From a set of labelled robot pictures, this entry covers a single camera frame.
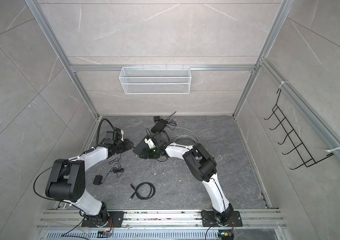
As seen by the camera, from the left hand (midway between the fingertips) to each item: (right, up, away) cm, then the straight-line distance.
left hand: (131, 140), depth 95 cm
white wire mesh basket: (+15, +41, +6) cm, 44 cm away
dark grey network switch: (+4, -6, +3) cm, 8 cm away
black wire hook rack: (+83, -5, -35) cm, 90 cm away
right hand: (+8, -10, -1) cm, 12 cm away
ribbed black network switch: (+16, +10, +18) cm, 26 cm away
